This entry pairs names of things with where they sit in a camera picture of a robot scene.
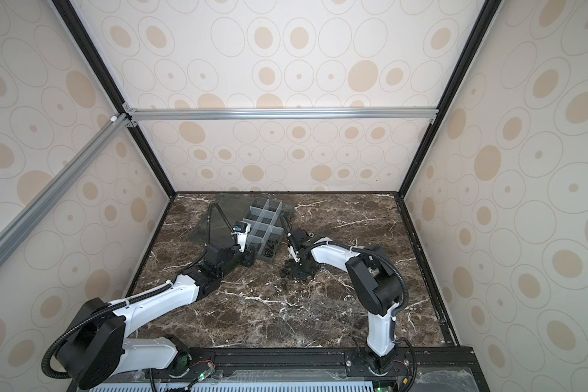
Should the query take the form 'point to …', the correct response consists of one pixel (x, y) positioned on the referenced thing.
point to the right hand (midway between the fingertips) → (309, 272)
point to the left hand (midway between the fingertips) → (260, 240)
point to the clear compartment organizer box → (258, 220)
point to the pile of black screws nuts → (287, 269)
